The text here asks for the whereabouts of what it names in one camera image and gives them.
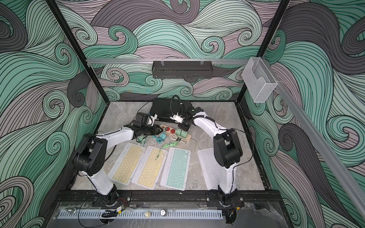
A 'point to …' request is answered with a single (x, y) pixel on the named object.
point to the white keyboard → (210, 168)
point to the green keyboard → (176, 171)
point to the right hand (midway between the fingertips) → (181, 124)
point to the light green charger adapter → (141, 139)
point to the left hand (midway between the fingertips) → (161, 128)
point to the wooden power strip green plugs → (176, 131)
